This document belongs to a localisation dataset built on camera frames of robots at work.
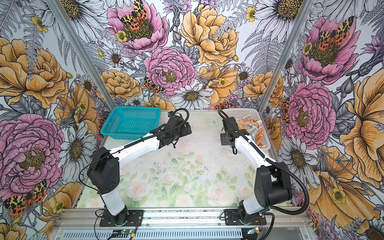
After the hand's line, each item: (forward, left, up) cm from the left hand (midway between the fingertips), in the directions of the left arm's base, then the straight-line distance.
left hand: (183, 132), depth 89 cm
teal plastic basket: (+22, +41, -17) cm, 50 cm away
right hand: (-5, -28, -3) cm, 29 cm away
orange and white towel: (+4, -44, -3) cm, 44 cm away
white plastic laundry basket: (+21, -49, -7) cm, 54 cm away
